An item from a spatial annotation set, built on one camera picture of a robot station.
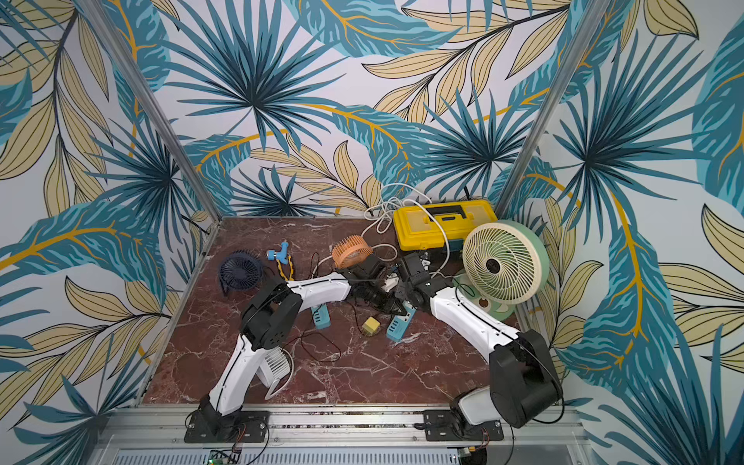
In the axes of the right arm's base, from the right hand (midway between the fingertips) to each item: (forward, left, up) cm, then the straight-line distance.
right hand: (408, 285), depth 88 cm
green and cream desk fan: (-3, -24, +15) cm, 28 cm away
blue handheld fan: (+19, +44, -8) cm, 48 cm away
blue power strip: (-5, +27, -8) cm, 28 cm away
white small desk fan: (-23, +36, +1) cm, 43 cm away
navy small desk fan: (+7, +52, 0) cm, 53 cm away
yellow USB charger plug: (-9, +12, -9) cm, 17 cm away
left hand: (-6, +1, -7) cm, 10 cm away
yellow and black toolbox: (+18, -5, +6) cm, 19 cm away
